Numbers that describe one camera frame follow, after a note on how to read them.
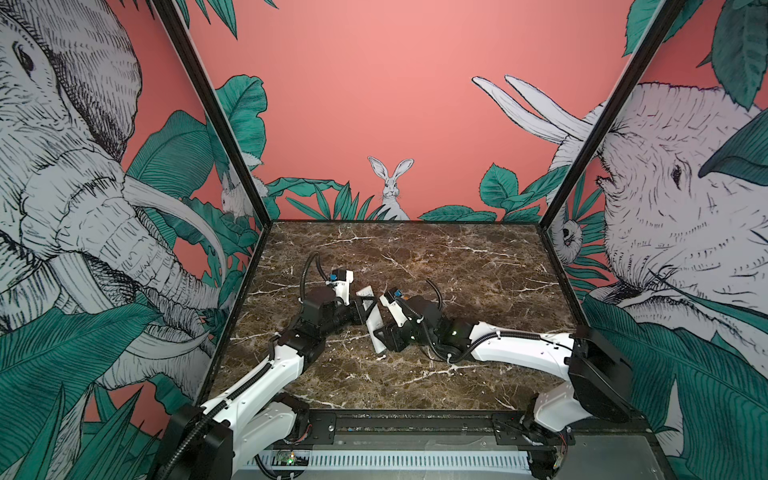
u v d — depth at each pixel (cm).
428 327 59
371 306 78
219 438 39
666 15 69
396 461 70
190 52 76
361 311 72
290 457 70
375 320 78
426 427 75
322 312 61
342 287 73
